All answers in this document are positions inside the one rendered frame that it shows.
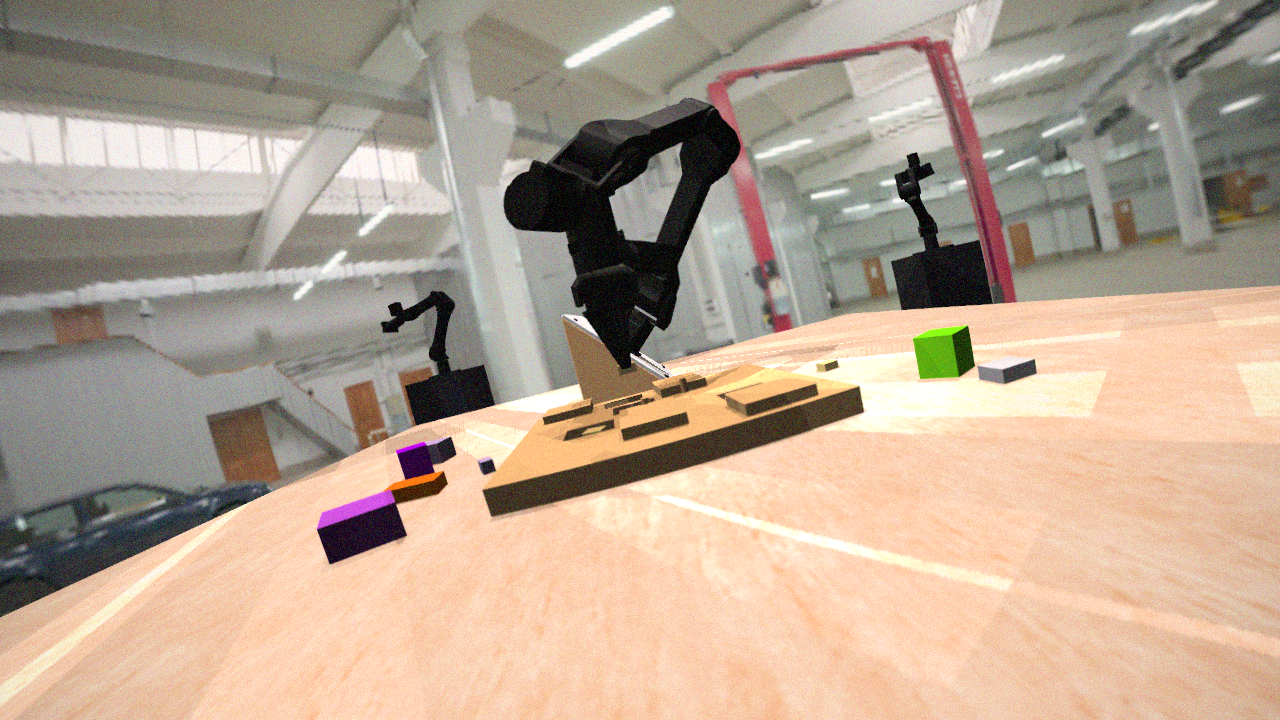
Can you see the purple cube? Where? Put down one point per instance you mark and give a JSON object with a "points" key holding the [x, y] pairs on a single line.
{"points": [[415, 461]]}

